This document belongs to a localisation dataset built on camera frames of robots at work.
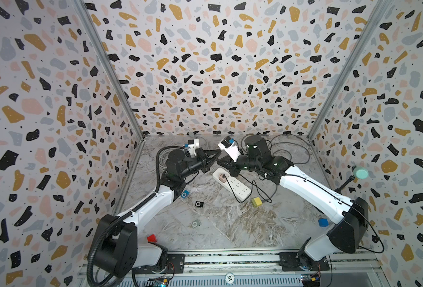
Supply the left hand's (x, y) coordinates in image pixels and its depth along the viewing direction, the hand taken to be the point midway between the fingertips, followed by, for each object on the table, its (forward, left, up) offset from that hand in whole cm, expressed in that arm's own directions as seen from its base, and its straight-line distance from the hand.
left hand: (225, 152), depth 71 cm
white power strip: (-2, -10, -30) cm, 32 cm away
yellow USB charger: (-7, -16, -31) cm, 35 cm away
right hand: (-2, +1, -4) cm, 4 cm away
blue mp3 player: (-2, +20, -31) cm, 37 cm away
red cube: (-23, +33, -31) cm, 51 cm away
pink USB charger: (+4, +2, -26) cm, 27 cm away
